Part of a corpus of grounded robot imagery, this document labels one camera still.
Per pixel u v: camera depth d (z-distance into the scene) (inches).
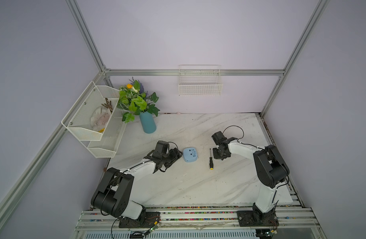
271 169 19.6
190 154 36.7
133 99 31.0
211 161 36.7
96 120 30.1
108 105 32.2
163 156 29.0
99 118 31.0
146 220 28.8
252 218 28.7
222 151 28.6
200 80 38.6
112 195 16.9
